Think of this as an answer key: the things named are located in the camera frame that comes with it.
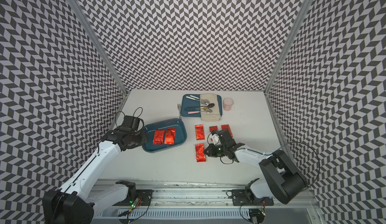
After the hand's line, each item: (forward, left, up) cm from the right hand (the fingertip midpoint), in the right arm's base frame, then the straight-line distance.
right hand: (204, 154), depth 85 cm
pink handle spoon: (+33, -3, -2) cm, 33 cm away
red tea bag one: (+15, +3, -2) cm, 16 cm away
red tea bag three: (+7, +26, +9) cm, 28 cm away
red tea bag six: (0, +2, 0) cm, 2 cm away
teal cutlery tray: (+42, +13, -3) cm, 44 cm away
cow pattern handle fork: (+37, +18, -3) cm, 41 cm away
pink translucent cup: (+35, -17, +4) cm, 39 cm away
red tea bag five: (+8, +20, +7) cm, 23 cm away
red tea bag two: (+19, -6, -3) cm, 20 cm away
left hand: (+4, +33, +10) cm, 34 cm away
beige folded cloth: (+28, -8, 0) cm, 29 cm away
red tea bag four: (+20, -16, -2) cm, 25 cm away
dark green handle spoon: (+35, -4, 0) cm, 36 cm away
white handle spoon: (+41, 0, -1) cm, 41 cm away
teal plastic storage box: (+10, +13, +6) cm, 18 cm away
